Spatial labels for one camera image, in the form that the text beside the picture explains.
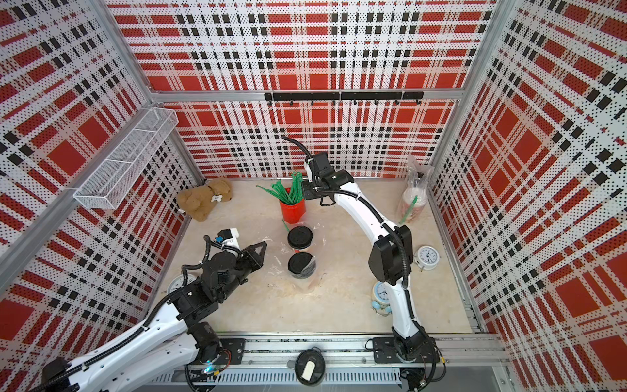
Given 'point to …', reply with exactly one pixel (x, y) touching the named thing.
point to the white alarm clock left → (175, 283)
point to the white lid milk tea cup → (407, 198)
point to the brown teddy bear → (198, 202)
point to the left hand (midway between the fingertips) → (271, 243)
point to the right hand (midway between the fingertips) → (312, 189)
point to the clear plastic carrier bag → (416, 177)
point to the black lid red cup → (300, 237)
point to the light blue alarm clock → (381, 298)
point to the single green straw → (409, 210)
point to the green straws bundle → (295, 174)
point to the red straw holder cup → (295, 196)
